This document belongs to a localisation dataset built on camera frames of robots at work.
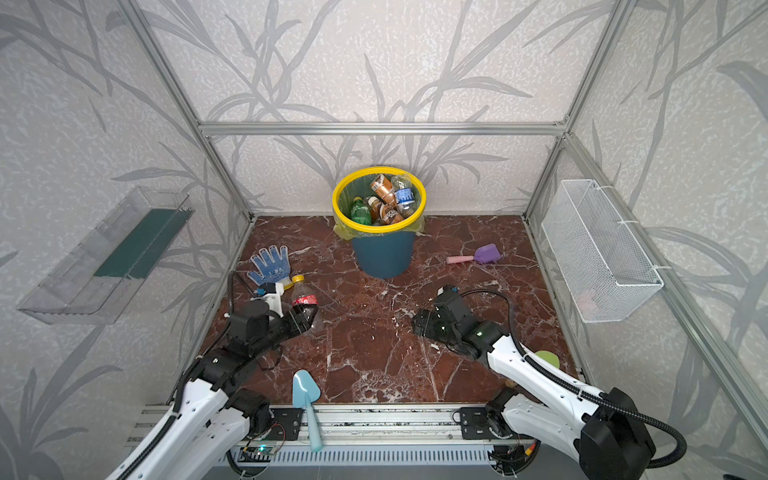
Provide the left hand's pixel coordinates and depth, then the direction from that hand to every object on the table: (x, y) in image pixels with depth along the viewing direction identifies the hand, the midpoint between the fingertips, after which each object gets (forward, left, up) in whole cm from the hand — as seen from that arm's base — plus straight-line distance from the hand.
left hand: (317, 302), depth 78 cm
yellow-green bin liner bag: (+36, -9, +9) cm, 38 cm away
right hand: (-1, -27, -6) cm, 28 cm away
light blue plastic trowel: (-19, +3, -16) cm, 24 cm away
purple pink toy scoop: (+28, -52, -17) cm, 62 cm away
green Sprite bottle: (+26, -10, +7) cm, 29 cm away
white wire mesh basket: (-2, -65, +20) cm, 68 cm away
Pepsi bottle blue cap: (+30, -23, +11) cm, 39 cm away
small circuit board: (-32, +12, -18) cm, 38 cm away
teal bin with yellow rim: (+26, -15, -15) cm, 33 cm away
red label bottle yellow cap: (0, +3, +3) cm, 4 cm away
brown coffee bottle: (+34, -16, +10) cm, 39 cm away
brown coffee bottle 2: (+26, -16, +7) cm, 31 cm away
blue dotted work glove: (+22, +24, -18) cm, 37 cm away
